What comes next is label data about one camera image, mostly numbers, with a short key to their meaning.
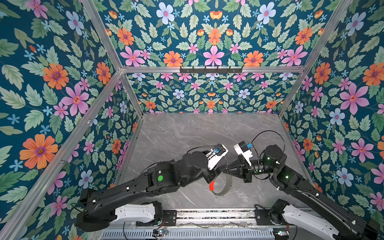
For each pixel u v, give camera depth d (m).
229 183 0.59
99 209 0.38
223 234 0.77
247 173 0.53
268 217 0.73
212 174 0.50
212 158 0.47
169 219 0.73
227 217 0.75
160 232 0.70
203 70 0.91
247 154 0.54
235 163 0.57
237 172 0.58
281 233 0.70
